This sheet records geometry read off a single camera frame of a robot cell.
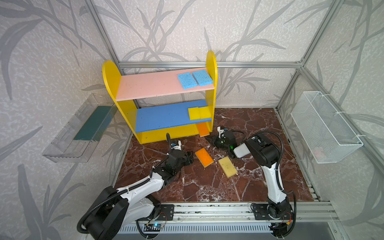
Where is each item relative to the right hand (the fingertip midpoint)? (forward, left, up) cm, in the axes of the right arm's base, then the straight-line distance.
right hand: (205, 133), depth 100 cm
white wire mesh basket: (-22, -52, +29) cm, 63 cm away
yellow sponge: (+9, +1, +11) cm, 14 cm away
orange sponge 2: (+6, +2, -2) cm, 6 cm away
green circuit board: (-51, +26, -4) cm, 57 cm away
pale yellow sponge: (-22, -13, -3) cm, 25 cm away
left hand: (-14, +8, +6) cm, 17 cm away
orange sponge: (-16, +1, -3) cm, 16 cm away
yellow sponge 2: (+8, +7, +11) cm, 16 cm away
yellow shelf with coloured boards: (+33, +43, -4) cm, 54 cm away
